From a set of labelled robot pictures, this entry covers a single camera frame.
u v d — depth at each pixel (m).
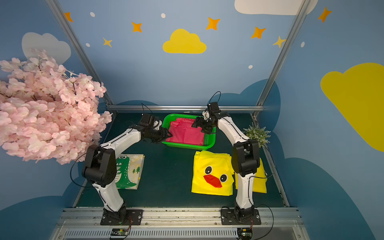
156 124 0.82
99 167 0.49
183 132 1.05
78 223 0.74
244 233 0.73
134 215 0.75
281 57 0.87
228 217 0.74
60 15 0.71
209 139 1.04
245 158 0.53
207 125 0.82
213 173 0.90
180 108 1.44
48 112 0.45
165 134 0.84
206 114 0.86
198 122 0.85
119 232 0.72
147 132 0.72
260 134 0.88
